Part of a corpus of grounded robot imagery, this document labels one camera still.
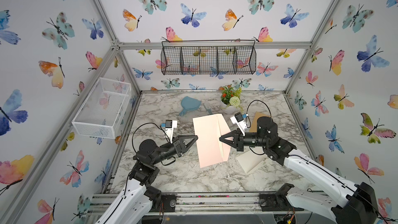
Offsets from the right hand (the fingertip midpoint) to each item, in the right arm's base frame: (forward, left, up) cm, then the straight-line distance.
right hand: (222, 139), depth 66 cm
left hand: (-2, +10, +2) cm, 11 cm away
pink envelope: (-4, +4, -3) cm, 7 cm away
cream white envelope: (+1, -17, -26) cm, 31 cm away
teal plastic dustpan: (+43, +22, -28) cm, 56 cm away
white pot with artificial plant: (+32, -6, -12) cm, 34 cm away
